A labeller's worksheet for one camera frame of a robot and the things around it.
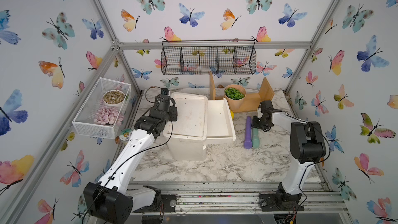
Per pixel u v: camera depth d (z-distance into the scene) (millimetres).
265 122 775
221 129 903
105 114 630
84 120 641
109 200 366
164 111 573
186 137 682
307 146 519
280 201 659
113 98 724
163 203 725
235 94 925
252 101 1046
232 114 934
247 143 907
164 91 657
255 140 913
